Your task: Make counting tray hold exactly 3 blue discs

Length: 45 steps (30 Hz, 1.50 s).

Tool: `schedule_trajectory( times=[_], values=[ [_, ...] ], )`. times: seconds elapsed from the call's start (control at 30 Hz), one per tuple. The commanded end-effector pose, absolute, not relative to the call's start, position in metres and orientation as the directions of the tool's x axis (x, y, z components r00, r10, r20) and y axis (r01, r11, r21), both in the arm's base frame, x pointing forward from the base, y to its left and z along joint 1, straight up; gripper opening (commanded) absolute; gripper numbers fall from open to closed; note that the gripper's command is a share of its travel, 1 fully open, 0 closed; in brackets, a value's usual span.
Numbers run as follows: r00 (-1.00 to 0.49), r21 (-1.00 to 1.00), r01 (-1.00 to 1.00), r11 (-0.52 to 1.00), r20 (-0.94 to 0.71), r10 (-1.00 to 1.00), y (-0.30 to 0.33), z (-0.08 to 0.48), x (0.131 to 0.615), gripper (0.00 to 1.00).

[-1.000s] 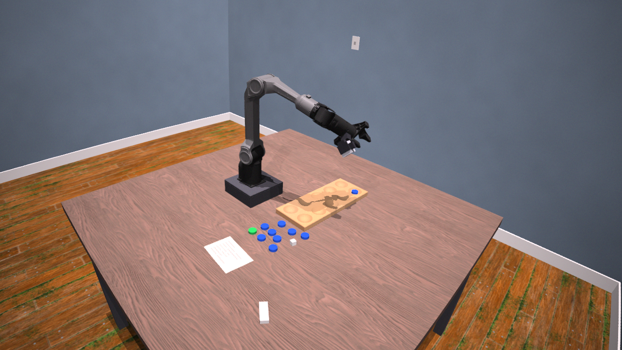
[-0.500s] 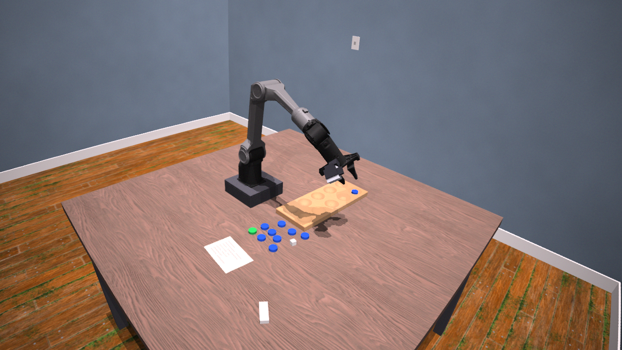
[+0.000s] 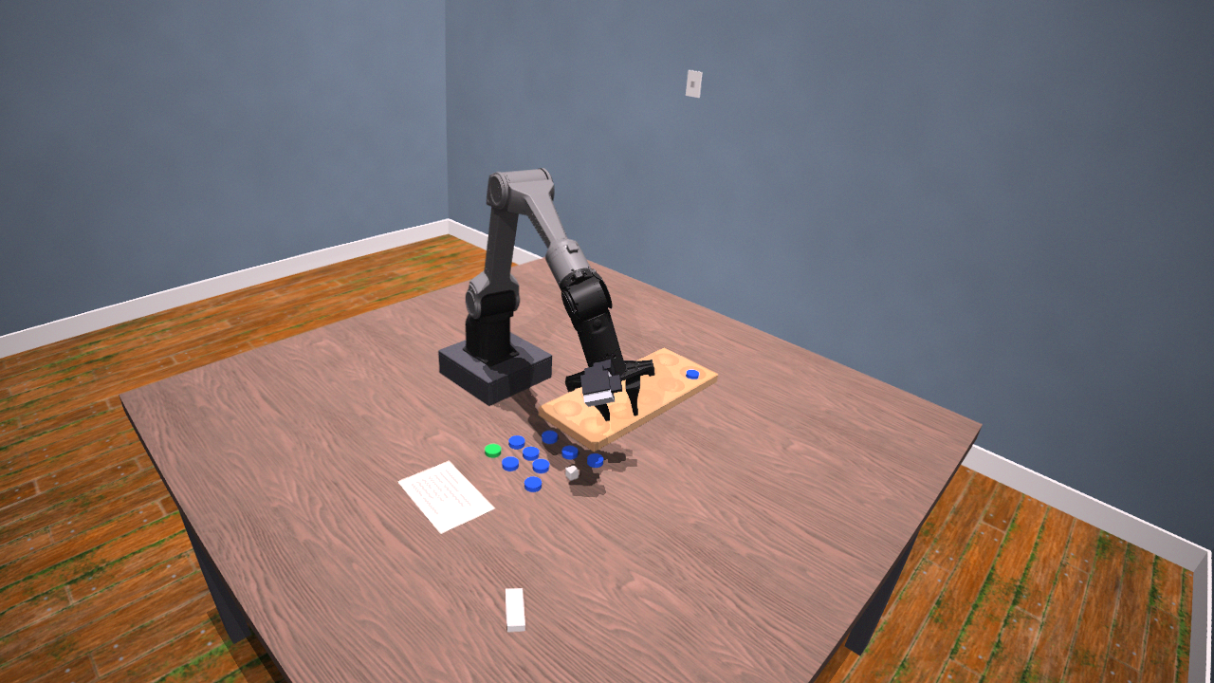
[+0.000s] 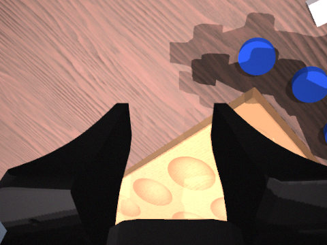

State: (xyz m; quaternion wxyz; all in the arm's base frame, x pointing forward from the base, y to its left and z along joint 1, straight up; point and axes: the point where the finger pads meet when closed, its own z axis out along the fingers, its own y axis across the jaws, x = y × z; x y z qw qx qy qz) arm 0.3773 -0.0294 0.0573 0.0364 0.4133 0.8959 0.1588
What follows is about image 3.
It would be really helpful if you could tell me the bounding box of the white paper sheet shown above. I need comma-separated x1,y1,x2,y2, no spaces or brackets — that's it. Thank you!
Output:
398,461,495,534

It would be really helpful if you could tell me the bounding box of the white rectangular block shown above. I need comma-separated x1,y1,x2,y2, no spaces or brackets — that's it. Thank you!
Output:
506,588,524,632

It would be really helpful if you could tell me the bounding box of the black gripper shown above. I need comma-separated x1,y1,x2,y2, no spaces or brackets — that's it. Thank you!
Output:
565,345,656,421

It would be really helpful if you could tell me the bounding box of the tan tray with round pockets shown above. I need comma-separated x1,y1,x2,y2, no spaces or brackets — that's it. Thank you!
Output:
539,348,717,453

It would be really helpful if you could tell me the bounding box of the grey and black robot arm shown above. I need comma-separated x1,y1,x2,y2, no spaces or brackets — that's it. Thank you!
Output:
463,167,623,406

